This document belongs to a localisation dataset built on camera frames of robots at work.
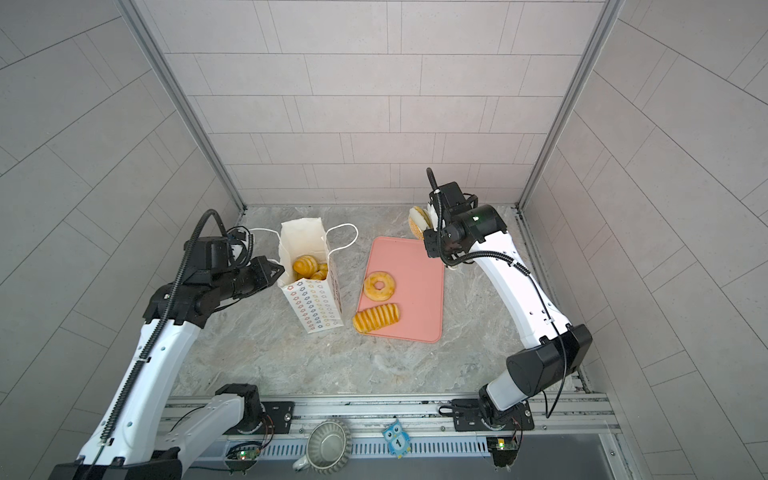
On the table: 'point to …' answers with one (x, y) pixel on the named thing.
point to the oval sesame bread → (419, 221)
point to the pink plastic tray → (419, 288)
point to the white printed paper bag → (317, 302)
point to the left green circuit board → (242, 456)
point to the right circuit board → (504, 451)
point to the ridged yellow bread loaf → (375, 318)
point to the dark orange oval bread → (322, 272)
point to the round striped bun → (305, 266)
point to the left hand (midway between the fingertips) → (291, 264)
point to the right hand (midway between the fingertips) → (432, 244)
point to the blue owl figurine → (398, 440)
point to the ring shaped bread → (382, 294)
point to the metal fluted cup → (328, 447)
